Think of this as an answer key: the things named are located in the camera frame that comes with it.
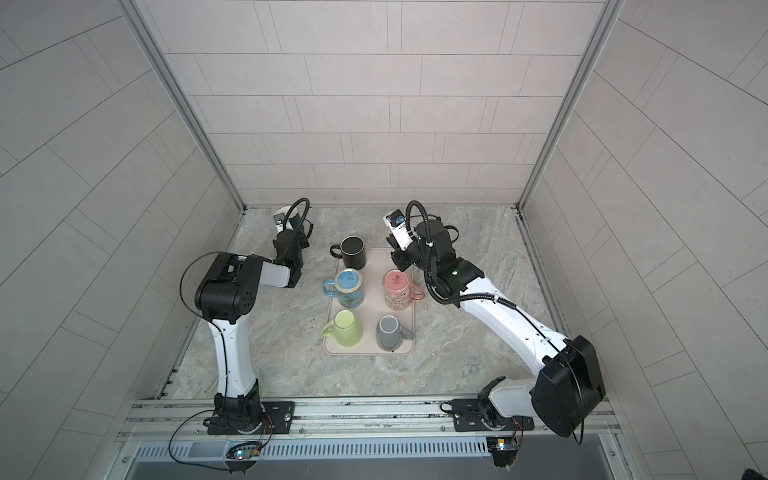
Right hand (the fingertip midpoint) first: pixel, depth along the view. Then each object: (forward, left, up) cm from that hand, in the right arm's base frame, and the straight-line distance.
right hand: (389, 237), depth 76 cm
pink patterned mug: (-7, -2, -15) cm, 17 cm away
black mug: (+7, +12, -15) cm, 21 cm away
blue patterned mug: (-6, +13, -14) cm, 20 cm away
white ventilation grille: (-41, +13, -26) cm, 50 cm away
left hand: (+24, +31, -15) cm, 42 cm away
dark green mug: (+23, +32, -16) cm, 43 cm away
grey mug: (-18, +1, -17) cm, 25 cm away
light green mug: (-16, +13, -16) cm, 26 cm away
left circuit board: (-41, +34, -21) cm, 57 cm away
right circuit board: (-43, -24, -27) cm, 56 cm away
